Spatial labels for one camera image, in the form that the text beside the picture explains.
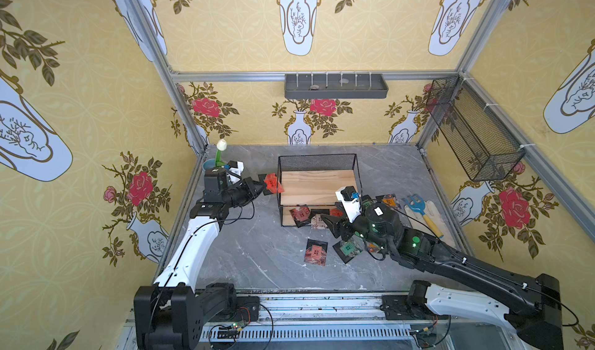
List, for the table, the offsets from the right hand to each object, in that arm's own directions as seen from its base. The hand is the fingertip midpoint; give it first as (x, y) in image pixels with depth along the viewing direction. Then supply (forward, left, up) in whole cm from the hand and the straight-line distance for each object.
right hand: (324, 216), depth 69 cm
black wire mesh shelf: (+19, +4, -9) cm, 21 cm away
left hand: (+12, +20, -2) cm, 23 cm away
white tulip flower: (+23, +36, +5) cm, 43 cm away
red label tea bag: (+13, +18, -3) cm, 22 cm away
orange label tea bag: (+21, -30, -24) cm, 44 cm away
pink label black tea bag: (-3, +2, -24) cm, 24 cm away
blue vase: (+21, +43, -2) cm, 47 cm away
